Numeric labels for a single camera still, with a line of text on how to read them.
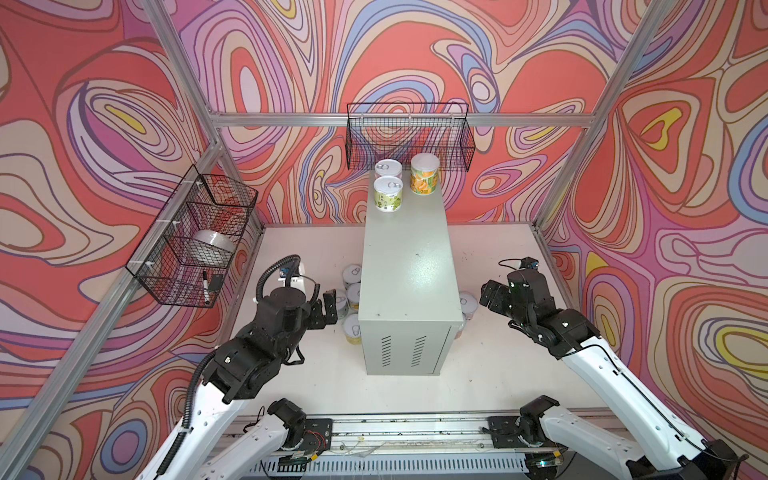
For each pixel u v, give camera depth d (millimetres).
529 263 656
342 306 639
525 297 550
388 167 784
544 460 716
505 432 736
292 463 717
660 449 388
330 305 585
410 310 575
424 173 750
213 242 731
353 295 609
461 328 888
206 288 720
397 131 927
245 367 420
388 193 720
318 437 719
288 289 530
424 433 750
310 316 572
